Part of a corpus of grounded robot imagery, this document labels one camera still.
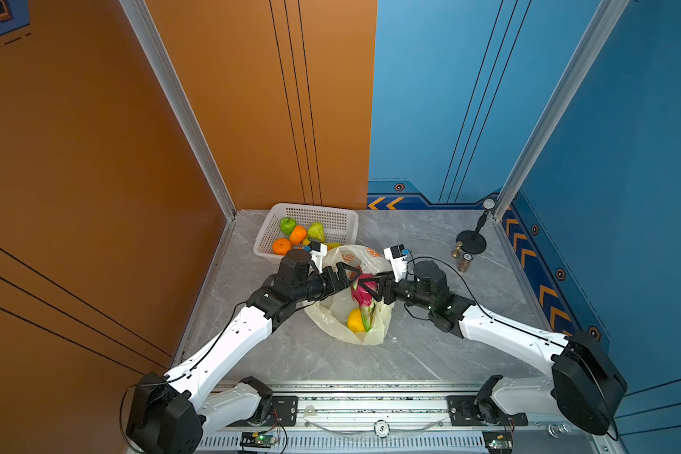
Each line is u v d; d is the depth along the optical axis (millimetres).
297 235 1048
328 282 661
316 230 1064
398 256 688
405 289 677
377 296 697
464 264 994
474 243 1073
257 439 709
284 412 740
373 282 722
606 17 704
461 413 728
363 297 734
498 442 710
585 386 404
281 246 1031
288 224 1087
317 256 711
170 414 382
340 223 1111
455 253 1054
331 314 859
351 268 700
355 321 796
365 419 728
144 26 710
